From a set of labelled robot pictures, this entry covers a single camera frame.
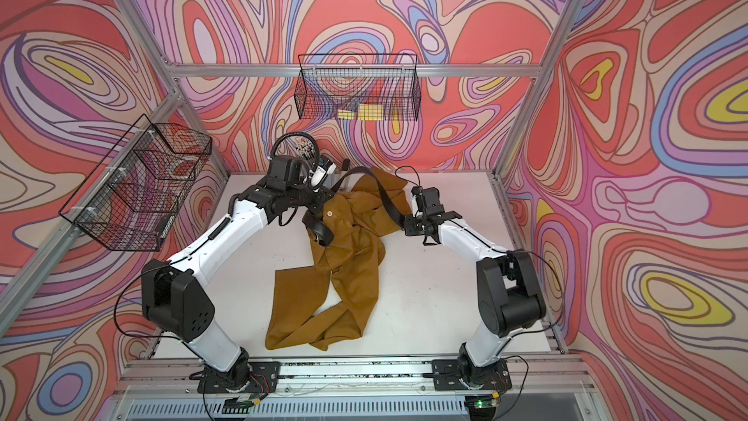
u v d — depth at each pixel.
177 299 0.43
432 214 0.71
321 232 0.78
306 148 1.04
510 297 0.46
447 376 0.73
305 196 0.71
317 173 0.73
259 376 0.73
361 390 0.72
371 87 0.96
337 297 0.86
